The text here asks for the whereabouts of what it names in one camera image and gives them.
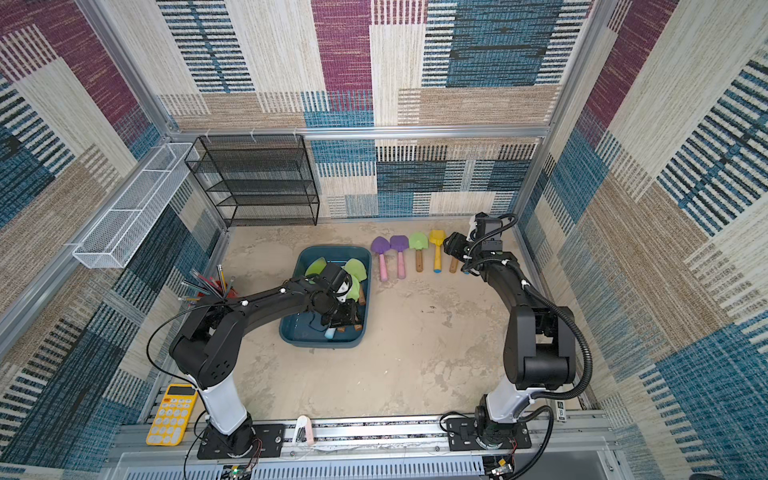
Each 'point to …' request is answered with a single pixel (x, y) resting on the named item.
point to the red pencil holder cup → (218, 287)
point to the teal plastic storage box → (306, 329)
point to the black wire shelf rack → (259, 179)
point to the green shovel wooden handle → (418, 241)
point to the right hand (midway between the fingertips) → (454, 248)
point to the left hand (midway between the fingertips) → (359, 322)
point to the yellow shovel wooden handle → (453, 265)
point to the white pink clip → (303, 435)
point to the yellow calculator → (171, 419)
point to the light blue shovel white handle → (330, 332)
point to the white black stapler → (560, 410)
